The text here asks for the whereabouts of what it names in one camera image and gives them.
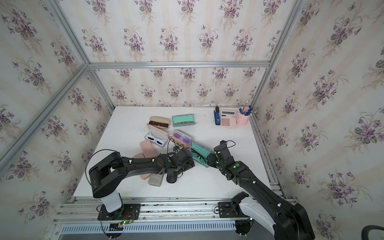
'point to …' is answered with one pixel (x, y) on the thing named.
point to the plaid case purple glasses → (180, 141)
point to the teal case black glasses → (199, 153)
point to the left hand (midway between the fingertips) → (193, 166)
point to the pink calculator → (228, 118)
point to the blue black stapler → (217, 115)
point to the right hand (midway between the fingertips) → (212, 159)
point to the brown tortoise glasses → (157, 123)
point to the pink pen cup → (242, 120)
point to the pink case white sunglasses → (157, 136)
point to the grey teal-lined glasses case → (184, 120)
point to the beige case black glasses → (171, 177)
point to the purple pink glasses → (184, 139)
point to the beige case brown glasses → (159, 122)
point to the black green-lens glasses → (203, 158)
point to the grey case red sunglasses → (155, 179)
